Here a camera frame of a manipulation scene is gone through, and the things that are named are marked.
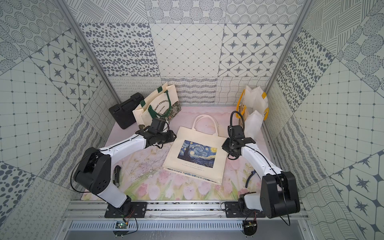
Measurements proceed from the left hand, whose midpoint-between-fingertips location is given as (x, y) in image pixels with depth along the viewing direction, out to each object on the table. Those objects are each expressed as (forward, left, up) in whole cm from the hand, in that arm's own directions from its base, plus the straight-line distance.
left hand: (179, 138), depth 89 cm
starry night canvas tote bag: (-3, -13, -12) cm, 18 cm away
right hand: (-5, -29, -4) cm, 30 cm away
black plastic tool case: (+15, +37, +6) cm, 41 cm away
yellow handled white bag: (+36, -54, -8) cm, 65 cm away
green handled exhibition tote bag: (+24, +13, +4) cm, 28 cm away
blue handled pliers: (-16, -44, -11) cm, 48 cm away
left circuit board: (-42, +25, -13) cm, 51 cm away
